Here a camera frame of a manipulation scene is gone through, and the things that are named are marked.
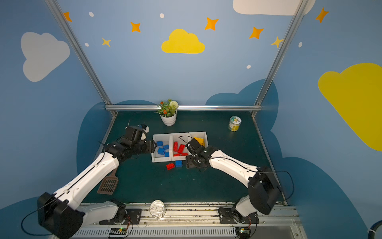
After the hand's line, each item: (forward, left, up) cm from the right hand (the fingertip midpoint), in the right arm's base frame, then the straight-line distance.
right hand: (193, 161), depth 84 cm
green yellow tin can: (+34, -29, -3) cm, 44 cm away
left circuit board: (-34, +35, -11) cm, 50 cm away
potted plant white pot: (+35, +19, -4) cm, 40 cm away
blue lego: (+8, +18, -8) cm, 21 cm away
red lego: (+14, +13, -7) cm, 20 cm away
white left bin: (+6, +24, -8) cm, 26 cm away
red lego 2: (0, +14, -8) cm, 16 cm away
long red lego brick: (+13, +9, -8) cm, 17 cm away
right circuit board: (-31, -28, -13) cm, 43 cm away
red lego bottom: (+10, +5, -9) cm, 15 cm away
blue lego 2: (+2, +9, -7) cm, 12 cm away
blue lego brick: (+9, +22, -6) cm, 24 cm away
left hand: (+5, +23, +9) cm, 25 cm away
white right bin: (+22, -3, -4) cm, 23 cm away
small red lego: (+9, +11, -9) cm, 17 cm away
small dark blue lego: (+14, +19, -9) cm, 26 cm away
